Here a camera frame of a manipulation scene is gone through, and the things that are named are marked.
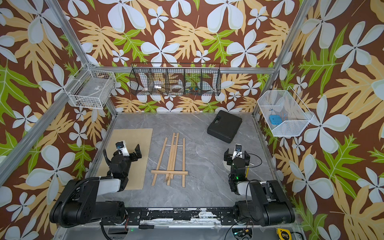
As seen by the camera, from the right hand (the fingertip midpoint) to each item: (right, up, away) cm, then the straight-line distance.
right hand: (236, 149), depth 89 cm
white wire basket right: (+26, +22, -5) cm, 34 cm away
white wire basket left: (-87, +37, -3) cm, 94 cm away
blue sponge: (+19, +18, -8) cm, 27 cm away
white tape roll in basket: (-37, +40, +10) cm, 55 cm away
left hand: (-64, +3, 0) cm, 64 cm away
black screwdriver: (-49, -34, -19) cm, 62 cm away
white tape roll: (-5, -11, +2) cm, 12 cm away
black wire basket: (-41, +46, +8) cm, 62 cm away
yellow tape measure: (+15, -36, -21) cm, 45 cm away
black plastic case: (-4, +14, +16) cm, 21 cm away
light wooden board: (-70, +7, +18) cm, 73 cm away
